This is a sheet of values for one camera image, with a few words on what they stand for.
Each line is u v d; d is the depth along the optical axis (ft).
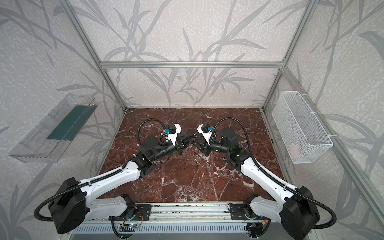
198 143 2.20
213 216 2.41
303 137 1.99
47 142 2.09
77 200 1.31
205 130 1.98
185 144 2.23
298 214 1.27
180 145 2.00
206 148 2.06
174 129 1.93
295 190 1.37
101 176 1.55
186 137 2.17
